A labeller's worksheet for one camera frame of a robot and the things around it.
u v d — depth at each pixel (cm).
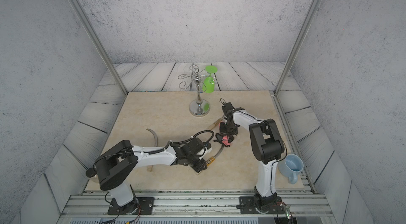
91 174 74
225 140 91
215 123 102
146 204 73
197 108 111
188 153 69
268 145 52
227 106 83
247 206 72
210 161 85
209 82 98
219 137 93
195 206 74
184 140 71
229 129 84
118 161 51
